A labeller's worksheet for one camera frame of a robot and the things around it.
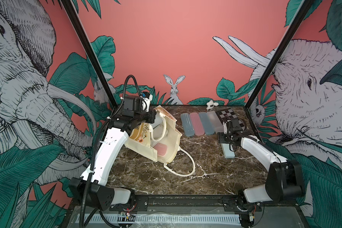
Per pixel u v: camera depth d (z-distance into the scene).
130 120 0.51
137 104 0.56
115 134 0.47
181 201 0.76
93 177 0.40
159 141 0.83
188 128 1.04
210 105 1.16
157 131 0.96
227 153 0.92
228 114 1.12
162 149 0.94
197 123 1.08
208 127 1.08
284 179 0.47
